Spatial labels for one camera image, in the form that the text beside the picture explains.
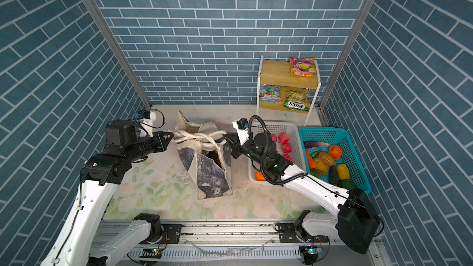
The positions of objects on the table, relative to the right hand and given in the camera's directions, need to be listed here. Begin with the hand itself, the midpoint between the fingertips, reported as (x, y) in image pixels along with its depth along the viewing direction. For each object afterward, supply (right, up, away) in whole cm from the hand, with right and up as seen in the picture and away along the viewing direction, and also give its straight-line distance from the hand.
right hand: (224, 132), depth 71 cm
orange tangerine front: (+15, -22, +14) cm, 30 cm away
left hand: (-19, 0, -3) cm, 19 cm away
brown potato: (+49, -14, +20) cm, 55 cm away
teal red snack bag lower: (+22, +20, +31) cm, 42 cm away
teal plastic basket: (+48, -6, +31) cm, 57 cm away
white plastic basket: (+34, -12, +18) cm, 40 cm away
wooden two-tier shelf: (+24, +30, +22) cm, 44 cm away
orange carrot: (+41, -16, +18) cm, 47 cm away
